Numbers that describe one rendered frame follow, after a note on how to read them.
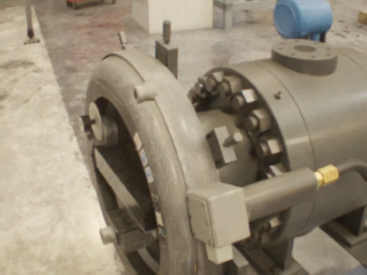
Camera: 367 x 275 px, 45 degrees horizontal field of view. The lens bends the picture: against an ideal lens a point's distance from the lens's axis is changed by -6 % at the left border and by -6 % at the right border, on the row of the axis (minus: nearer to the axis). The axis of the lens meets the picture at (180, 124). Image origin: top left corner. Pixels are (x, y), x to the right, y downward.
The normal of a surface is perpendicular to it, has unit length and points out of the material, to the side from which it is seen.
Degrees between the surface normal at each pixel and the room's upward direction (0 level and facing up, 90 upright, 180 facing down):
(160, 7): 90
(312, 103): 37
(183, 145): 46
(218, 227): 67
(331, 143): 61
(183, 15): 90
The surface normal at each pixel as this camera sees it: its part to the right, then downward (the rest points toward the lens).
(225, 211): 0.41, 0.02
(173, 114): 0.23, -0.51
